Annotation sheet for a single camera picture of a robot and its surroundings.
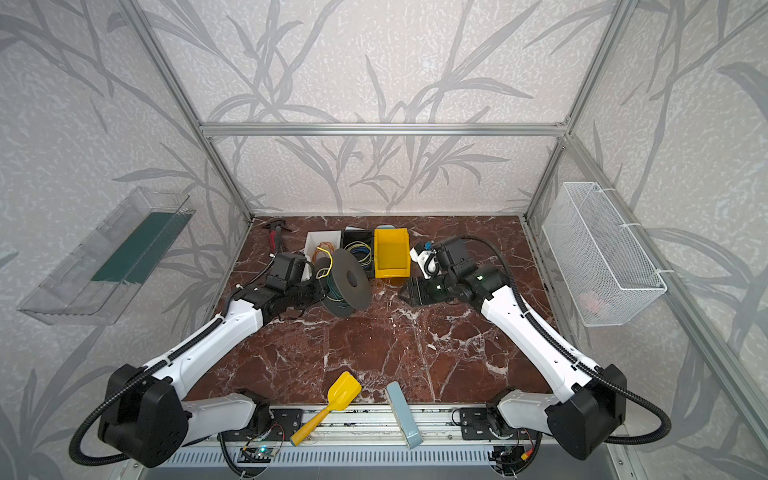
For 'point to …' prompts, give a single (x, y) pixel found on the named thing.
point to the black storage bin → (365, 236)
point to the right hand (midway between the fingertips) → (407, 282)
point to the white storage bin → (322, 259)
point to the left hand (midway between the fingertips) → (334, 278)
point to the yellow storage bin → (391, 253)
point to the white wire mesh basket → (608, 273)
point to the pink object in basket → (595, 306)
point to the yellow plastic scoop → (341, 392)
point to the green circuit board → (255, 454)
